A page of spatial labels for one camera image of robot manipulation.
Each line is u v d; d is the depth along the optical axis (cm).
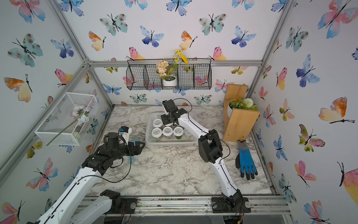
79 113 76
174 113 73
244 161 87
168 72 87
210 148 58
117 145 61
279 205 76
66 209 41
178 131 96
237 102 89
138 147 69
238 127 87
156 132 95
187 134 96
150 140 98
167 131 96
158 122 100
